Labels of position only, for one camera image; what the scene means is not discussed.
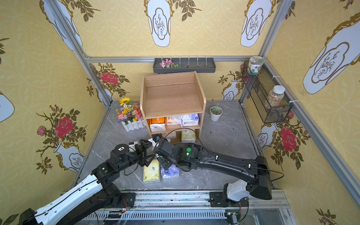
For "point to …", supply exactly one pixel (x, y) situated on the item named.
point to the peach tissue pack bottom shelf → (172, 135)
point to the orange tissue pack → (158, 124)
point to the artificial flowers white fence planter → (130, 115)
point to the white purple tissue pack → (190, 120)
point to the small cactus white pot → (215, 112)
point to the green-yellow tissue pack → (151, 173)
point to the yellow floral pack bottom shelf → (188, 136)
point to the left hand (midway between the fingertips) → (153, 145)
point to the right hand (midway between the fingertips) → (164, 151)
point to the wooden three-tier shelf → (174, 105)
